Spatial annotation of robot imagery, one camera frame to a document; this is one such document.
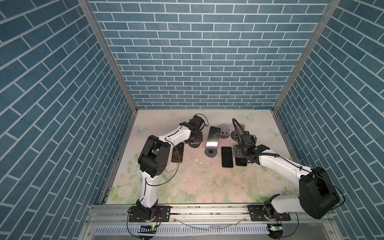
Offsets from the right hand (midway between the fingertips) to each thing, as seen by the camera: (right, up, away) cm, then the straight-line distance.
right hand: (241, 148), depth 90 cm
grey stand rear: (-8, +10, +12) cm, 17 cm away
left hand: (-27, +5, +8) cm, 29 cm away
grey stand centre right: (-18, -4, +6) cm, 20 cm away
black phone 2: (0, -9, +1) cm, 9 cm away
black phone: (-16, +6, +6) cm, 18 cm away
